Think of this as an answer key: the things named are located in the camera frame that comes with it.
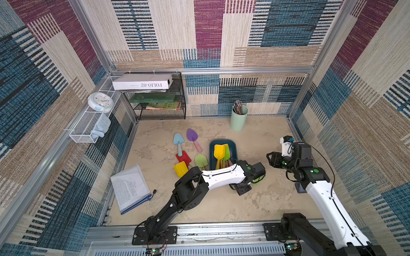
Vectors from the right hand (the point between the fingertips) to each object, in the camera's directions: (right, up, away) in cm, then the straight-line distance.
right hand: (272, 153), depth 80 cm
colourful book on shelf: (-59, +27, +20) cm, 68 cm away
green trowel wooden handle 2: (-20, -2, +18) cm, 27 cm away
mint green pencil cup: (-12, +18, +28) cm, 35 cm away
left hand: (-15, -18, +7) cm, 24 cm away
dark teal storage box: (-16, 0, +18) cm, 24 cm away
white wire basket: (-85, +11, -11) cm, 86 cm away
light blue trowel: (-51, +6, +27) cm, 58 cm away
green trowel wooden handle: (-36, -7, +18) cm, 41 cm away
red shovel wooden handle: (-46, -5, +19) cm, 50 cm away
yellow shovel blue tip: (-25, -1, +17) cm, 30 cm away
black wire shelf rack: (-81, +27, +37) cm, 93 cm away
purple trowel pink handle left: (-42, +8, +32) cm, 53 cm away
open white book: (-73, -20, +8) cm, 76 cm away
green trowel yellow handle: (-10, -11, -9) cm, 17 cm away
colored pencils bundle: (-12, +27, +25) cm, 38 cm away
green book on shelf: (-64, +31, +16) cm, 73 cm away
